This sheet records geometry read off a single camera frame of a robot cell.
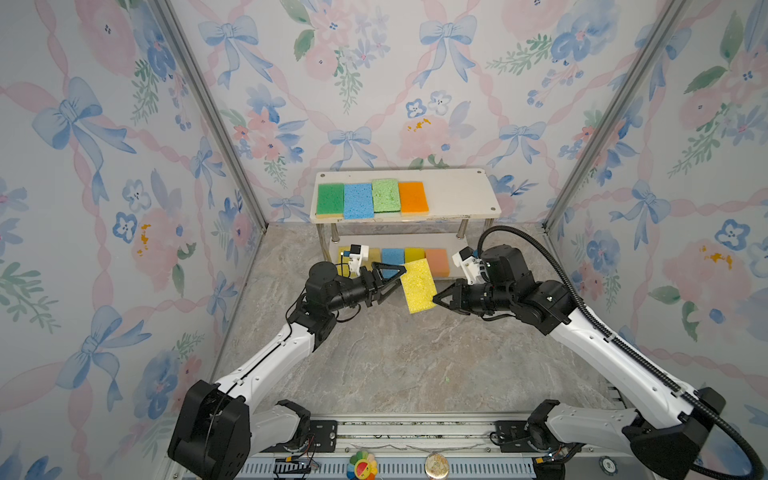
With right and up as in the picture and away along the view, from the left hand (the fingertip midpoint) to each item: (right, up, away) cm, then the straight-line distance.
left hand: (404, 275), depth 68 cm
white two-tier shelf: (+16, +21, +13) cm, 30 cm away
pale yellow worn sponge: (-8, +5, +32) cm, 34 cm away
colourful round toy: (-10, -44, +1) cm, 45 cm away
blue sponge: (-2, +4, +32) cm, 33 cm away
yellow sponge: (+3, -3, +2) cm, 5 cm away
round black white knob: (+48, -45, +2) cm, 66 cm away
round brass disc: (+8, -45, +2) cm, 46 cm away
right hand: (+7, -5, 0) cm, 8 cm away
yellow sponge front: (+5, +5, +34) cm, 34 cm away
